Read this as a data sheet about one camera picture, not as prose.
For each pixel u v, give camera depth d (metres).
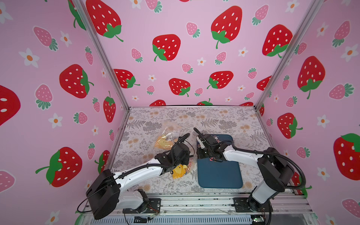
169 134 0.99
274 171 0.46
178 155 0.61
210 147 0.70
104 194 0.40
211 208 0.74
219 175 0.84
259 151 0.50
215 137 1.01
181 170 0.84
